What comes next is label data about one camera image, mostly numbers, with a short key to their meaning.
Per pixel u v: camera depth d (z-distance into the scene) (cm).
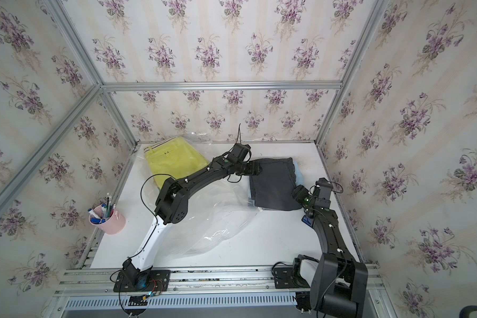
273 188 88
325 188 66
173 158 101
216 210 78
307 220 88
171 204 59
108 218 78
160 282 72
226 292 71
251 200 88
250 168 86
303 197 78
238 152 78
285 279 74
